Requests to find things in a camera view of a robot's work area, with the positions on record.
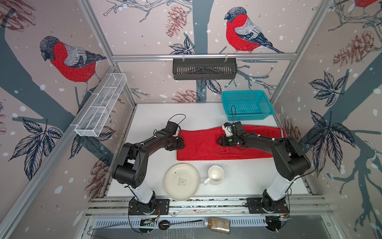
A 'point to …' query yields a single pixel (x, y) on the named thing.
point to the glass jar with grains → (219, 225)
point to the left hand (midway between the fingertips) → (181, 145)
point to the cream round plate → (181, 181)
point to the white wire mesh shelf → (101, 105)
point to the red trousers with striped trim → (200, 144)
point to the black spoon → (165, 224)
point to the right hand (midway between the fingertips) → (219, 142)
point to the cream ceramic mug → (216, 174)
